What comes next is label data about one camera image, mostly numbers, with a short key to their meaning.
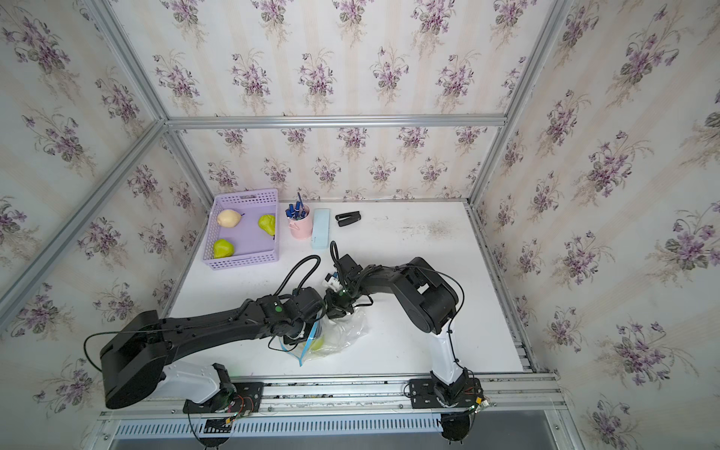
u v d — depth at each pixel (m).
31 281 0.53
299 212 1.04
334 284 0.88
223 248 0.98
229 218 1.07
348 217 1.12
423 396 0.73
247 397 0.72
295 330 0.67
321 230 1.08
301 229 1.03
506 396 0.75
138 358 0.41
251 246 1.11
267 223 1.07
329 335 0.78
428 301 0.52
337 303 0.82
